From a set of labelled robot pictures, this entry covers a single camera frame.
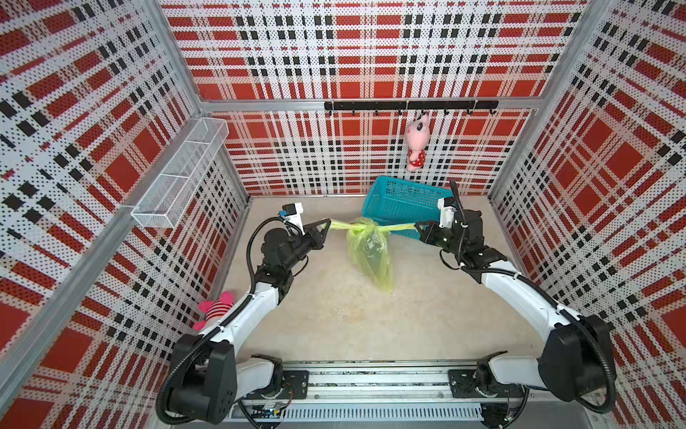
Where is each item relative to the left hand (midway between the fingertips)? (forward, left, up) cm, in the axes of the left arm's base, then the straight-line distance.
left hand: (332, 219), depth 78 cm
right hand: (+2, -27, -4) cm, 28 cm away
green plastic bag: (-5, -11, -6) cm, 13 cm away
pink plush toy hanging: (+30, -28, +8) cm, 42 cm away
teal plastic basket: (+32, -26, -28) cm, 49 cm away
